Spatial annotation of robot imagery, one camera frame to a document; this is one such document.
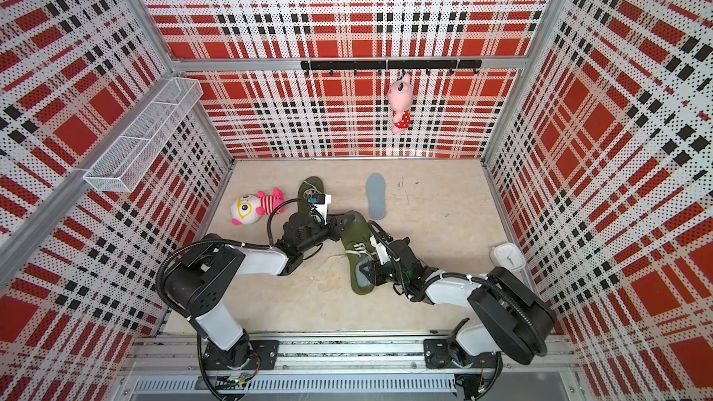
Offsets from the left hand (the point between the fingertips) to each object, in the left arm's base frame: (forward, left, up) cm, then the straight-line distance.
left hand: (357, 216), depth 88 cm
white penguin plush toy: (+6, +39, -5) cm, 40 cm away
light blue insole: (+20, -6, -15) cm, 25 cm away
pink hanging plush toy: (+33, -15, +23) cm, 43 cm away
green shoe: (-5, 0, -2) cm, 6 cm away
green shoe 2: (+22, +18, -9) cm, 30 cm away
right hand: (-14, -3, -8) cm, 17 cm away
